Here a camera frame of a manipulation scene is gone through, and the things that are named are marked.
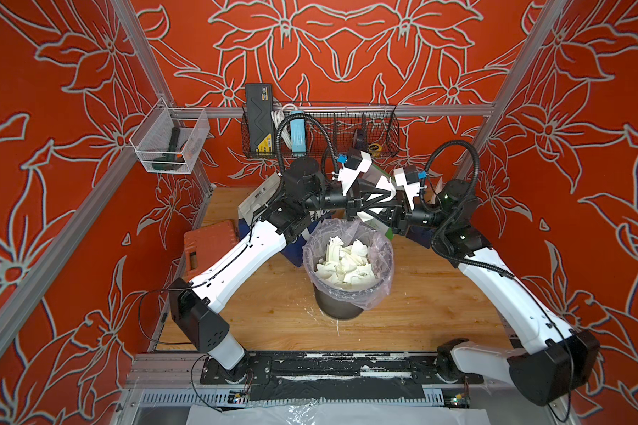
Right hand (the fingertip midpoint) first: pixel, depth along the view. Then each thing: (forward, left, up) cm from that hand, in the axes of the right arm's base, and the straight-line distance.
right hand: (361, 211), depth 59 cm
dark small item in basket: (+42, -4, -9) cm, 43 cm away
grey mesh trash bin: (-11, +5, -33) cm, 35 cm away
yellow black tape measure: (+41, -10, -12) cm, 44 cm away
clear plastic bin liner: (-2, -7, -16) cm, 17 cm away
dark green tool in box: (+25, +57, -5) cm, 62 cm away
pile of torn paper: (0, +2, -25) cm, 25 cm away
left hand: (+2, -5, +5) cm, 7 cm away
